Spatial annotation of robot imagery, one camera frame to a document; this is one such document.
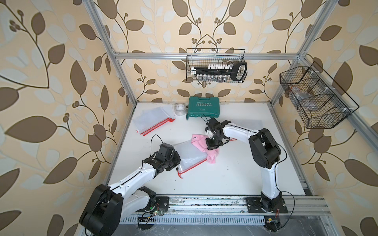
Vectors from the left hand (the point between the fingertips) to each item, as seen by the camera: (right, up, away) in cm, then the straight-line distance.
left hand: (179, 156), depth 85 cm
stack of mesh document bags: (-26, +21, +24) cm, 41 cm away
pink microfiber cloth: (+12, +7, +11) cm, 18 cm away
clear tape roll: (-3, +30, +30) cm, 42 cm away
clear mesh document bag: (+6, -2, +6) cm, 9 cm away
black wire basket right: (+73, +31, -12) cm, 80 cm away
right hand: (+18, +3, +10) cm, 21 cm away
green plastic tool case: (+16, +31, +27) cm, 44 cm away
